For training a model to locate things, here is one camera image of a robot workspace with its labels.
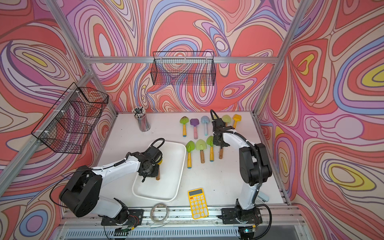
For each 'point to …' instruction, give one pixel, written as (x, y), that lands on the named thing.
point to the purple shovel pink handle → (195, 122)
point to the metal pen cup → (139, 114)
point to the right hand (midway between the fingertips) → (222, 145)
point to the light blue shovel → (206, 120)
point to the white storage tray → (167, 188)
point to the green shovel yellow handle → (184, 120)
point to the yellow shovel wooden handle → (158, 178)
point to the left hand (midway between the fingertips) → (157, 174)
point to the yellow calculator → (198, 203)
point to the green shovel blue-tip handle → (190, 146)
